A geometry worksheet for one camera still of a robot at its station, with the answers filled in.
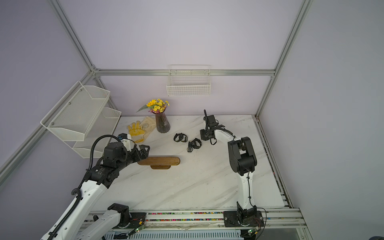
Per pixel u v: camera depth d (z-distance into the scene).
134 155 0.66
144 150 0.68
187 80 0.96
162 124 1.04
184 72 0.93
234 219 0.73
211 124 0.82
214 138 0.75
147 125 1.13
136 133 1.07
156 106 0.93
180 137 1.04
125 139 0.67
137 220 0.73
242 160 0.56
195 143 1.00
